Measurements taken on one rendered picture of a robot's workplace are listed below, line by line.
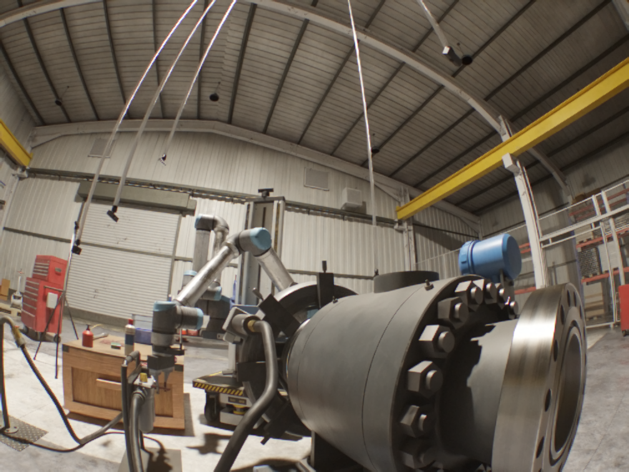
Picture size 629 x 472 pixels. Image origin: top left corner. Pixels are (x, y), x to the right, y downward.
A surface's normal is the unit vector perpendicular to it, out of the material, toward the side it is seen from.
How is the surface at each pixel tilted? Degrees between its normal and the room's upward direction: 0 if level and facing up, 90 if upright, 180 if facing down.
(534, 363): 62
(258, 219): 90
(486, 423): 95
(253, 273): 90
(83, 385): 90
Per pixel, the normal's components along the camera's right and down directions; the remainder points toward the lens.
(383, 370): -0.84, -0.44
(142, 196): 0.34, -0.28
